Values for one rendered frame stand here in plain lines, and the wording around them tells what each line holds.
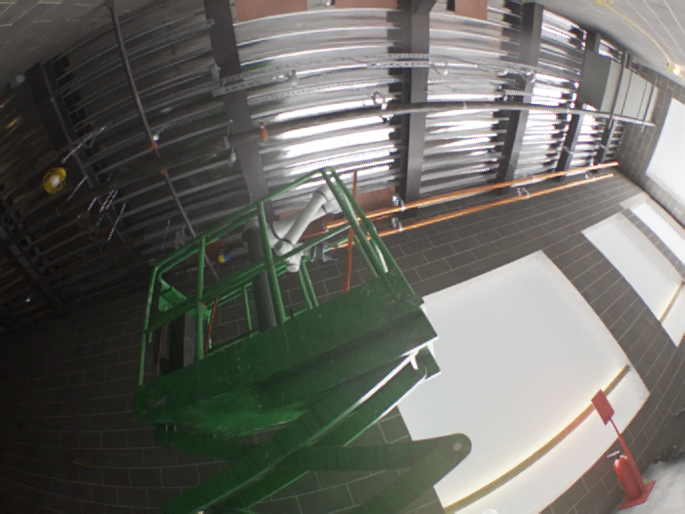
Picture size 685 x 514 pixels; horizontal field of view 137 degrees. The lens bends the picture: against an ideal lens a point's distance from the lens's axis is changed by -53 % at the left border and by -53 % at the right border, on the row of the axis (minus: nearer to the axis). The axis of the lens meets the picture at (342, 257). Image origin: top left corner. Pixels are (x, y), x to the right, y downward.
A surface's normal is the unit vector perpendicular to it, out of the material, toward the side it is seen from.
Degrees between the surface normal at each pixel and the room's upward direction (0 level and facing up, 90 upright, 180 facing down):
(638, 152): 90
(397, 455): 90
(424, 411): 90
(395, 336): 90
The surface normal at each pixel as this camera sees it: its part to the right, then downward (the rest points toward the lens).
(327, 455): -0.33, -0.59
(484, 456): -0.07, -0.69
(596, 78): -0.95, 0.27
